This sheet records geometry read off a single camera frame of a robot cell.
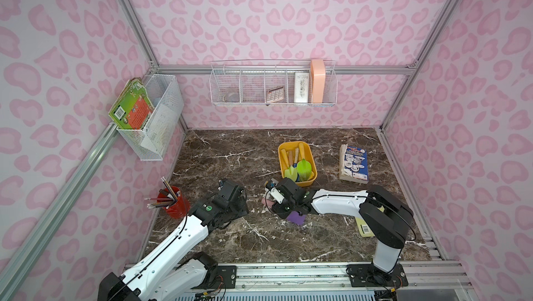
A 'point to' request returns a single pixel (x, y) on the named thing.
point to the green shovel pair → (291, 172)
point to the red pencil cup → (171, 200)
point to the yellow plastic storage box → (297, 161)
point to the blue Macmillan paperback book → (353, 164)
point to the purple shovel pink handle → (294, 216)
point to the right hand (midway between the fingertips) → (274, 206)
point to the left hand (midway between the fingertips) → (244, 204)
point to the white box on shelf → (301, 87)
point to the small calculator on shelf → (275, 94)
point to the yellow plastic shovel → (312, 176)
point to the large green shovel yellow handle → (304, 170)
